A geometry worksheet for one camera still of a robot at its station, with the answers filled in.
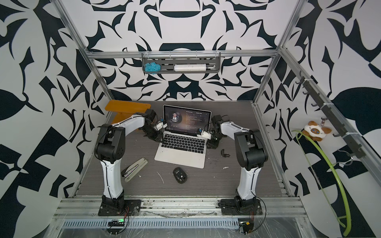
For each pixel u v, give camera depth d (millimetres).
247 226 711
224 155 917
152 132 891
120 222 728
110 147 558
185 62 935
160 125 932
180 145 961
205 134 881
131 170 836
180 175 815
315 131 601
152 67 915
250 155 517
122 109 1125
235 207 726
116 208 660
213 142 872
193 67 892
